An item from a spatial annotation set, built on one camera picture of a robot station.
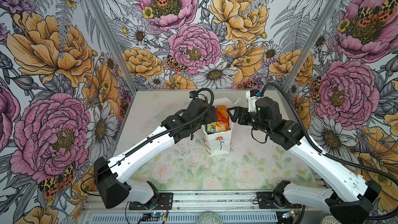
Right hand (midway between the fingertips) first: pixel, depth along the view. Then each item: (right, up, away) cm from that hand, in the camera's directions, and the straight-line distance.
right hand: (234, 116), depth 70 cm
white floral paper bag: (-5, -15, +11) cm, 19 cm away
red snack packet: (-4, -2, +12) cm, 13 cm away
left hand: (-12, 0, +4) cm, 13 cm away
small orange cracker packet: (-5, -5, +7) cm, 10 cm away
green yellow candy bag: (-10, -7, +6) cm, 14 cm away
